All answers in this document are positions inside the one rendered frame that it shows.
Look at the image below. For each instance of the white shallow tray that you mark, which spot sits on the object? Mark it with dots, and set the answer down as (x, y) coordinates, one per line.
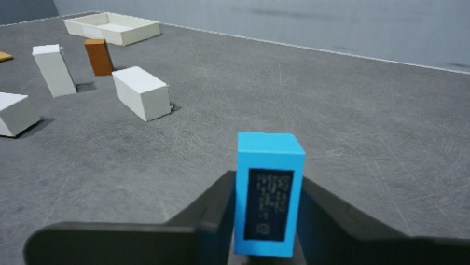
(116, 29)

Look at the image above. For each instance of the orange-brown rectangular block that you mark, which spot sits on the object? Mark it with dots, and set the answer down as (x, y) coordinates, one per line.
(99, 56)

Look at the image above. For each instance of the white rectangular block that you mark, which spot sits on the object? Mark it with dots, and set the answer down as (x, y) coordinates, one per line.
(142, 93)
(16, 114)
(54, 70)

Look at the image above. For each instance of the blue rectangular block with black label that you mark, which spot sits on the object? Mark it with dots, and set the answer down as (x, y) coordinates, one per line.
(269, 174)

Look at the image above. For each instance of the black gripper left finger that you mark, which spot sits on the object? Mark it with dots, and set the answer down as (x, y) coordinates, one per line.
(170, 243)

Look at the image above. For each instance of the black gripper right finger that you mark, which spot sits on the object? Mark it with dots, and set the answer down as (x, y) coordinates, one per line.
(334, 232)

